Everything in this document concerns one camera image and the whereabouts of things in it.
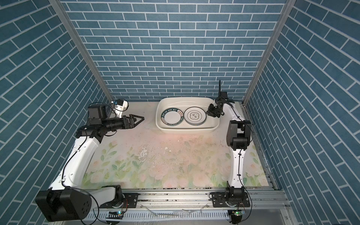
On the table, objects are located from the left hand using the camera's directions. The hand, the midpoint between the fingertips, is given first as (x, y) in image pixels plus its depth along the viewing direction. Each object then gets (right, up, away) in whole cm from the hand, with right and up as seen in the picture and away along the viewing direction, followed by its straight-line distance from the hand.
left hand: (143, 119), depth 72 cm
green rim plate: (+11, +1, +37) cm, 38 cm away
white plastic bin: (+20, +12, +44) cm, 50 cm away
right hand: (+39, +4, +32) cm, 50 cm away
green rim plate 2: (+29, -5, +33) cm, 44 cm away
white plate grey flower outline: (+29, +2, +37) cm, 47 cm away
